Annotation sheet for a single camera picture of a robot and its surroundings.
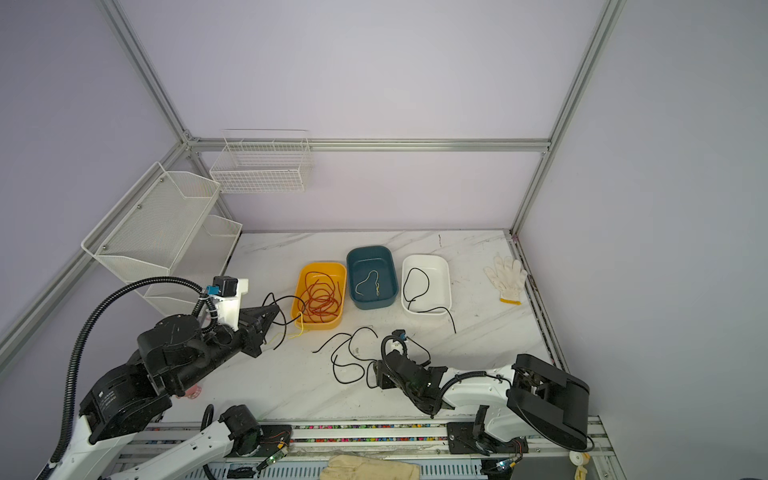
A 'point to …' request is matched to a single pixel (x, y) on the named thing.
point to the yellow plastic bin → (337, 271)
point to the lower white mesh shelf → (200, 262)
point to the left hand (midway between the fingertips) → (276, 311)
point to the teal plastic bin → (372, 276)
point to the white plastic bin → (426, 284)
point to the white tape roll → (579, 458)
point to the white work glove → (509, 278)
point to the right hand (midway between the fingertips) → (377, 367)
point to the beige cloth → (357, 467)
